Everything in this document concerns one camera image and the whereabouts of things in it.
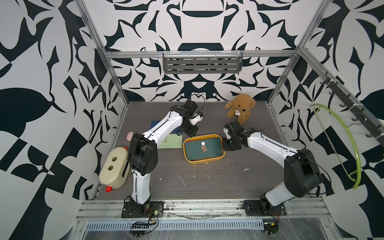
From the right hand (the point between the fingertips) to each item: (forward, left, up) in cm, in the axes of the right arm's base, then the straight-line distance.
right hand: (223, 144), depth 90 cm
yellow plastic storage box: (+5, +14, -1) cm, 15 cm away
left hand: (+7, +20, +6) cm, 22 cm away
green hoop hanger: (+8, -45, +21) cm, 50 cm away
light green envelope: (+6, +31, -7) cm, 32 cm away
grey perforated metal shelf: (+43, +11, +27) cm, 52 cm away
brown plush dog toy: (+22, -12, +8) cm, 26 cm away
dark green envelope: (-1, +12, -3) cm, 12 cm away
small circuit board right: (-40, -18, -9) cm, 44 cm away
